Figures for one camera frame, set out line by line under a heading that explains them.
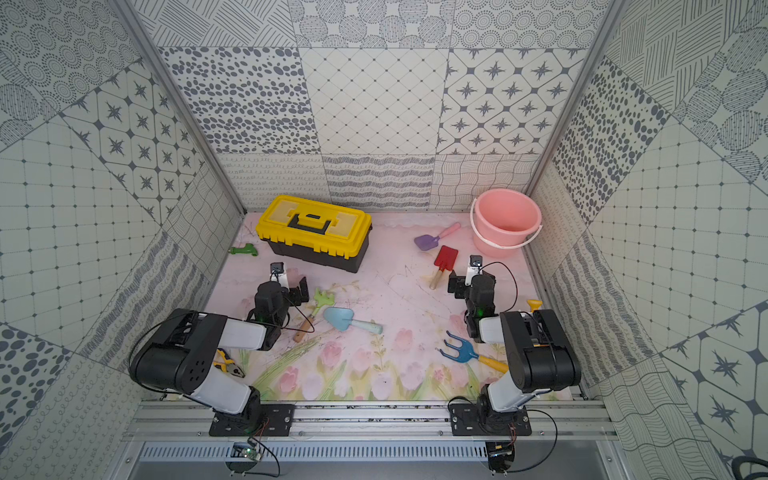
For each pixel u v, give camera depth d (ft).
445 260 3.45
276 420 2.41
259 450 2.31
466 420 2.40
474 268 2.68
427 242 3.64
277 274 2.63
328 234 3.00
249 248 3.53
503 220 3.42
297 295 2.95
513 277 2.73
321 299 3.13
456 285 2.78
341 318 3.03
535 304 2.73
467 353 2.78
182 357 1.49
